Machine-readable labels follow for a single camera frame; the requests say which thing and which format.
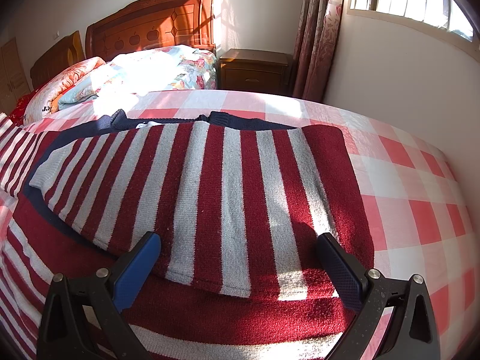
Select red grey striped knit sweater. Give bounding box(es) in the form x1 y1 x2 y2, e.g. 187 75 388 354
1 113 374 359

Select pink checked bed sheet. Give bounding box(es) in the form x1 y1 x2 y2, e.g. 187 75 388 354
0 88 475 360

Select red floral blanket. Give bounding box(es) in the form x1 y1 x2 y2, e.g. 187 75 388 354
8 89 39 126

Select pink floral pillow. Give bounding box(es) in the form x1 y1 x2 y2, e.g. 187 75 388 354
23 57 106 125

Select floral folded quilt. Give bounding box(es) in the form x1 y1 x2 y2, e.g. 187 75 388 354
57 45 217 111

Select wooden wardrobe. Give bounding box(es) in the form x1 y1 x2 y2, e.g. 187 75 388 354
0 37 31 114

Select dark wooden nightstand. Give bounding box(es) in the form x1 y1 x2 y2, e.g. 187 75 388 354
218 49 290 95

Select carved wooden headboard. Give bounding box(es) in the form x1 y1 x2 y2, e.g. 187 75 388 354
85 0 216 61

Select barred window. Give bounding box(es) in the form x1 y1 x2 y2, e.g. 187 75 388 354
347 0 479 60

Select pink floral curtain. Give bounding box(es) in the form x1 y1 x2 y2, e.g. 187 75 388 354
290 0 344 103

